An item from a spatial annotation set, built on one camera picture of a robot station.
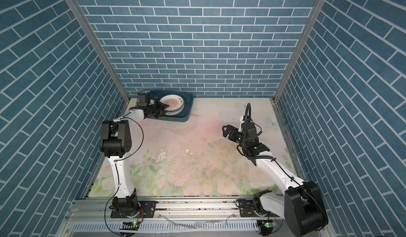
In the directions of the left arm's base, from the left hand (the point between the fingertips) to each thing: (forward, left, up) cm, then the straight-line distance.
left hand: (168, 105), depth 103 cm
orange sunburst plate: (+8, -2, -5) cm, 9 cm away
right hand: (-23, -36, +7) cm, 44 cm away
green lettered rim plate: (-2, -4, -5) cm, 7 cm away
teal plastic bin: (+15, -11, -7) cm, 20 cm away
